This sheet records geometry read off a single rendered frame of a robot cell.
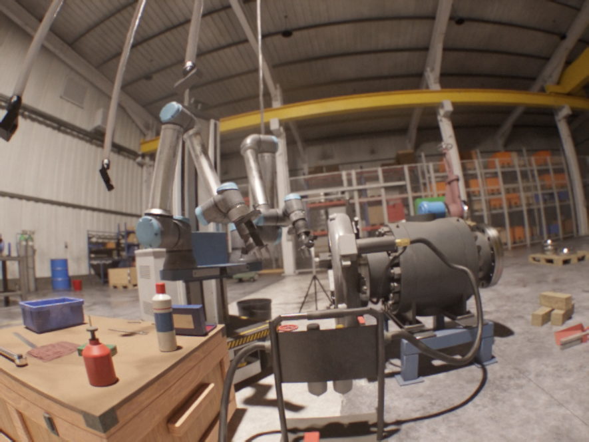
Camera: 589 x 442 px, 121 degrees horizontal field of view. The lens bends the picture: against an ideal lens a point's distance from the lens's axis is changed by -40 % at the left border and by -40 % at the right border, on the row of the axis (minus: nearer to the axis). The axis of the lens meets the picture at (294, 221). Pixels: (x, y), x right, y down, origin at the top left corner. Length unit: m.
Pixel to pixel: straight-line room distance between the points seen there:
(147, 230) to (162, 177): 0.26
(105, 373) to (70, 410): 0.14
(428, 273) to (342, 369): 0.81
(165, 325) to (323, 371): 0.55
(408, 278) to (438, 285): 0.20
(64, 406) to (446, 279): 1.70
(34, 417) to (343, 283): 1.37
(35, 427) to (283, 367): 0.86
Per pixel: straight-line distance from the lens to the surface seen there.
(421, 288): 1.62
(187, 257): 1.49
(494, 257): 1.91
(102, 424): 0.65
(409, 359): 1.57
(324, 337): 0.97
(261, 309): 2.31
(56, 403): 0.76
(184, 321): 1.12
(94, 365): 0.75
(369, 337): 0.98
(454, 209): 5.88
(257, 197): 1.58
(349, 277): 1.40
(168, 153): 1.41
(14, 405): 1.04
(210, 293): 1.87
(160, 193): 1.38
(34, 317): 1.40
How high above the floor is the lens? 0.78
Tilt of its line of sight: 6 degrees up
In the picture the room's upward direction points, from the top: 5 degrees counter-clockwise
